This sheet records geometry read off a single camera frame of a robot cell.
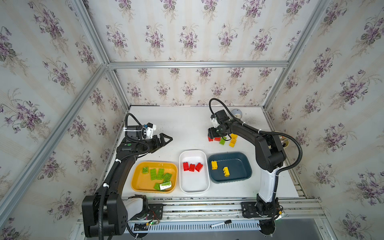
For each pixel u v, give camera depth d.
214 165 0.86
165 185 0.79
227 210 0.75
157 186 0.80
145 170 0.86
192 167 0.87
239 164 0.90
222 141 1.00
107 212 0.39
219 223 0.70
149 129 0.74
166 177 0.82
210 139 1.01
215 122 0.82
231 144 0.98
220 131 0.83
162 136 0.70
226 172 0.84
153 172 0.85
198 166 0.87
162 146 0.81
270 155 0.52
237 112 1.08
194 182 0.84
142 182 0.82
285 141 0.84
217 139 1.01
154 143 0.70
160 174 0.84
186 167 0.86
